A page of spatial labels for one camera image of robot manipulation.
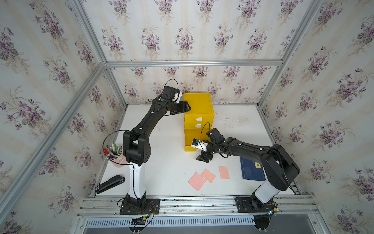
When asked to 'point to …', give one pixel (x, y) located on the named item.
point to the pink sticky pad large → (197, 181)
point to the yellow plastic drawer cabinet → (198, 119)
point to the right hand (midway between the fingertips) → (200, 151)
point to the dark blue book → (250, 171)
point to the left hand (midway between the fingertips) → (187, 109)
